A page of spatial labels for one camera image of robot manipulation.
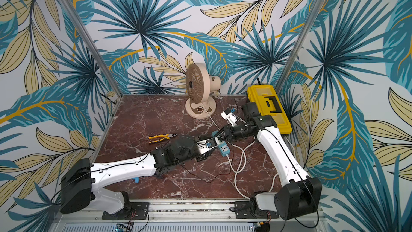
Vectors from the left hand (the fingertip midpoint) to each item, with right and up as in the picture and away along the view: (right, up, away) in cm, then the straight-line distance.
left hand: (212, 143), depth 73 cm
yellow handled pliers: (-27, -1, +24) cm, 36 cm away
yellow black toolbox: (+34, +19, +19) cm, 43 cm away
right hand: (+2, +3, -1) cm, 4 cm away
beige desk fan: (-6, +29, +13) cm, 32 cm away
